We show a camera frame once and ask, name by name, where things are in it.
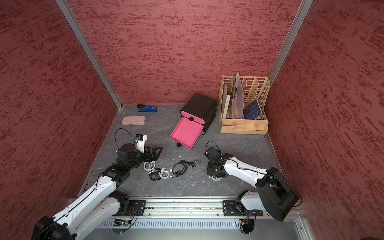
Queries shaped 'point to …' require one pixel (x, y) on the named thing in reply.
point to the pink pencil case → (134, 120)
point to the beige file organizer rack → (254, 88)
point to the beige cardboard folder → (225, 102)
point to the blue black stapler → (143, 108)
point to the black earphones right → (180, 168)
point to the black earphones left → (155, 175)
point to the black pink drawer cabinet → (198, 116)
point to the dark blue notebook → (252, 111)
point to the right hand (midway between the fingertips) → (211, 175)
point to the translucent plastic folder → (238, 101)
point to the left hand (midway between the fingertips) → (156, 150)
